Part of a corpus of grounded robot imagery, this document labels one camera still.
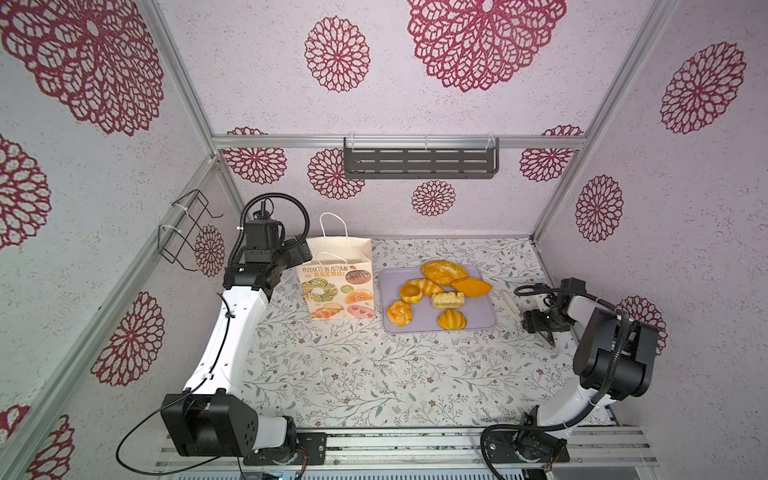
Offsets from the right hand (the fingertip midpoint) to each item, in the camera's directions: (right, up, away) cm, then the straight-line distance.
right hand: (544, 319), depth 95 cm
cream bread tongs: (-7, +2, +2) cm, 8 cm away
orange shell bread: (-30, +1, -2) cm, 30 cm away
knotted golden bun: (-46, +2, 0) cm, 46 cm away
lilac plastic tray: (-37, 0, +3) cm, 38 cm away
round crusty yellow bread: (-30, +15, +8) cm, 35 cm away
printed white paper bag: (-64, +13, -12) cm, 66 cm away
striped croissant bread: (-36, +10, +7) cm, 38 cm away
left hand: (-76, +21, -16) cm, 80 cm away
